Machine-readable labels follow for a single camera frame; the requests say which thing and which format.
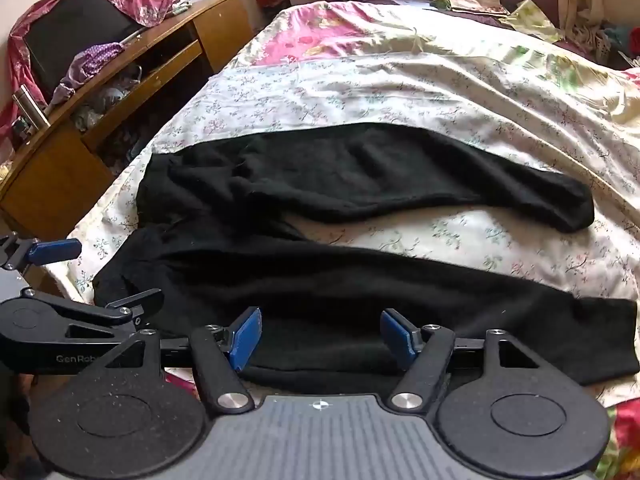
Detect wooden cabinet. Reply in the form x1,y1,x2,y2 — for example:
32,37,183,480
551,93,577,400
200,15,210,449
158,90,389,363
0,0,253,242

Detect white sprig-print bed sheet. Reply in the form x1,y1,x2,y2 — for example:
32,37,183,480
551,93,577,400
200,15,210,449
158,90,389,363
65,62,640,411

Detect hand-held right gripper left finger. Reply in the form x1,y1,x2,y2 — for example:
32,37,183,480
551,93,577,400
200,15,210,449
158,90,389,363
97,306,263,416

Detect steel flask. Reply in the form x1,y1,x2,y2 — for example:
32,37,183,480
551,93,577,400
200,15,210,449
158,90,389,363
14,85,51,129

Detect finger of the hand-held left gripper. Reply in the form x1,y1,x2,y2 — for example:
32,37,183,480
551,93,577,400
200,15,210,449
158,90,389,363
22,287,165,342
0,235,83,271

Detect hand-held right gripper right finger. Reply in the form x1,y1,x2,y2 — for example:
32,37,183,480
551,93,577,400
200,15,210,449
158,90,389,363
381,308,538,413

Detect black pants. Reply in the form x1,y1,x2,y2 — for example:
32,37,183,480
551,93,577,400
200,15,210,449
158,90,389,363
92,121,640,391

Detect yellow-green floral cloth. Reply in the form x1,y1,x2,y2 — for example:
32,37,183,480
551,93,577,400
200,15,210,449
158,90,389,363
499,0,564,44

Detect cream pink floral blanket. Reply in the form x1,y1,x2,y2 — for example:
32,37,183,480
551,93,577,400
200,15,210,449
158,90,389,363
240,0,640,171

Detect purple polka-dot cloth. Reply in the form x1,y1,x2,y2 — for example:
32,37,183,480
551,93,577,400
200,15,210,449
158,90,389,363
49,42,127,107

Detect black television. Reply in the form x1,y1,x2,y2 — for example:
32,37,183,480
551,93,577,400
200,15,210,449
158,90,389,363
22,0,147,95

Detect red floral cloth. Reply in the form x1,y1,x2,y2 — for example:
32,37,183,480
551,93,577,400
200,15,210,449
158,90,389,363
595,400,640,480

